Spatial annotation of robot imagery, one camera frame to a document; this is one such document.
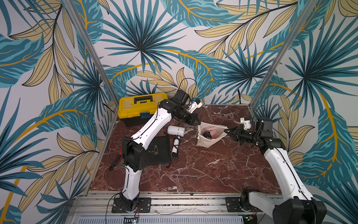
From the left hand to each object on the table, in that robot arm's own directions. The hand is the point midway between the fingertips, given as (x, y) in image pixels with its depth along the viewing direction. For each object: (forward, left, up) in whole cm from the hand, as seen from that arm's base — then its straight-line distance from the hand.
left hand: (198, 124), depth 76 cm
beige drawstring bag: (-6, -4, -9) cm, 11 cm away
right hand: (-3, -14, -1) cm, 15 cm away
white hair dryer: (+7, +12, -19) cm, 23 cm away
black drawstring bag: (-4, +24, -25) cm, 35 cm away
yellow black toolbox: (+17, +38, -8) cm, 43 cm away
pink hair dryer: (0, -9, -11) cm, 14 cm away
